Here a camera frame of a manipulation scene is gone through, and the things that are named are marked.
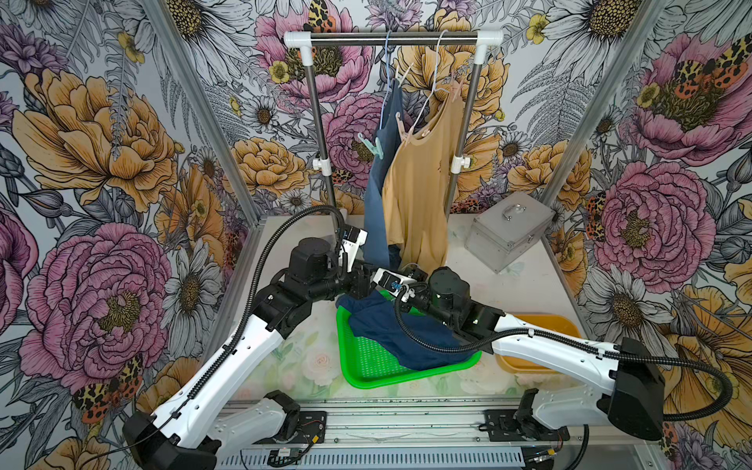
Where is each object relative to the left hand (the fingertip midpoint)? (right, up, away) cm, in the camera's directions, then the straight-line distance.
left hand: (376, 278), depth 69 cm
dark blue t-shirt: (-1, -13, +16) cm, 21 cm away
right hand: (+2, +1, +3) cm, 4 cm away
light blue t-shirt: (0, +7, +2) cm, 7 cm away
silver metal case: (+43, +12, +30) cm, 54 cm away
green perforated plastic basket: (-4, -27, +16) cm, 32 cm away
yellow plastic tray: (+52, -15, +17) cm, 56 cm away
